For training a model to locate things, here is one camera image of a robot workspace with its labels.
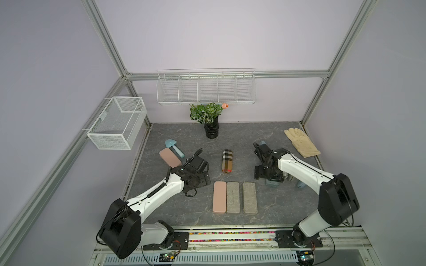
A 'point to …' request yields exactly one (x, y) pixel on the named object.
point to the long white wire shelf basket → (206, 86)
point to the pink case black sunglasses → (219, 197)
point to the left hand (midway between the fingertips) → (200, 183)
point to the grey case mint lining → (249, 198)
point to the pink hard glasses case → (168, 157)
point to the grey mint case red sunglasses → (233, 197)
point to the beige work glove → (302, 142)
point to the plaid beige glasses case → (227, 160)
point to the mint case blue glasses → (272, 183)
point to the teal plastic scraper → (170, 142)
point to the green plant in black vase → (208, 114)
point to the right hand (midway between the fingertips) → (265, 176)
